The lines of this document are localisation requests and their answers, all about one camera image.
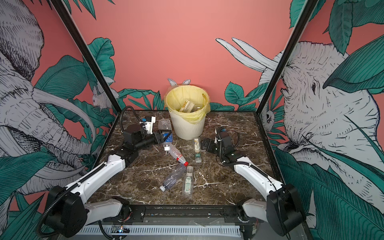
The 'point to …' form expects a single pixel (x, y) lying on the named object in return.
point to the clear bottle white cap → (174, 178)
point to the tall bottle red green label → (187, 107)
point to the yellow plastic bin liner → (176, 96)
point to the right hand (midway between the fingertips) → (204, 140)
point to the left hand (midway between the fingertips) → (170, 130)
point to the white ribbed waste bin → (185, 128)
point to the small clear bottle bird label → (198, 155)
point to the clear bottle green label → (188, 182)
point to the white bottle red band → (177, 155)
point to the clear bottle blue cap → (165, 126)
